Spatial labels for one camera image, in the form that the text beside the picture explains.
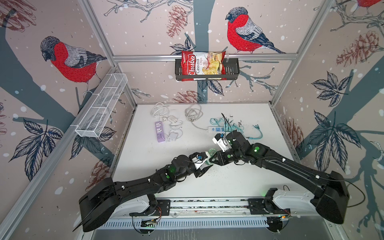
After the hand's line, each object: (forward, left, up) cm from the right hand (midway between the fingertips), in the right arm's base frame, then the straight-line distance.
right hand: (209, 163), depth 73 cm
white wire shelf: (+18, +58, +18) cm, 63 cm away
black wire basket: (+54, -15, +18) cm, 59 cm away
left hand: (+1, 0, 0) cm, 1 cm away
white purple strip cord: (+42, +36, -7) cm, 56 cm away
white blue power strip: (+29, -5, -11) cm, 32 cm away
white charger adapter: (+39, +27, -12) cm, 49 cm away
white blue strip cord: (+46, +11, -13) cm, 49 cm away
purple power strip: (+26, +34, -11) cm, 44 cm away
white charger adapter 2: (+22, +24, -11) cm, 35 cm away
